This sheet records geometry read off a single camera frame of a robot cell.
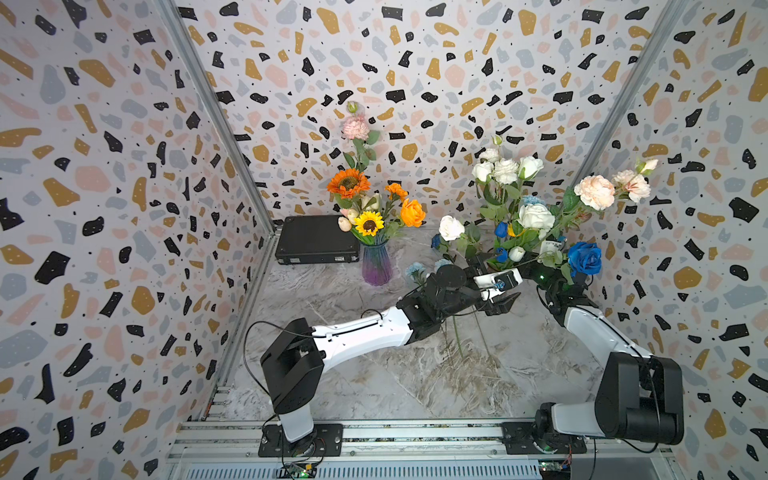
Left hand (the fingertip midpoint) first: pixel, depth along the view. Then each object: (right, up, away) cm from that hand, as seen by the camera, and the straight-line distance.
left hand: (511, 268), depth 67 cm
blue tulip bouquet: (+1, +3, +9) cm, 10 cm away
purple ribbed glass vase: (-33, 0, +30) cm, 44 cm away
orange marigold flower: (-26, +23, +23) cm, 42 cm away
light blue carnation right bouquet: (+11, +18, +14) cm, 25 cm away
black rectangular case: (-59, +9, +54) cm, 80 cm away
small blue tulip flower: (-7, -23, +26) cm, 35 cm away
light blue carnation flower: (-11, 0, +38) cm, 39 cm away
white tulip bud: (+5, +3, +10) cm, 11 cm away
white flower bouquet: (+4, +12, +14) cm, 18 cm away
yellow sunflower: (-33, +11, +13) cm, 38 cm away
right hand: (+8, +4, +19) cm, 21 cm away
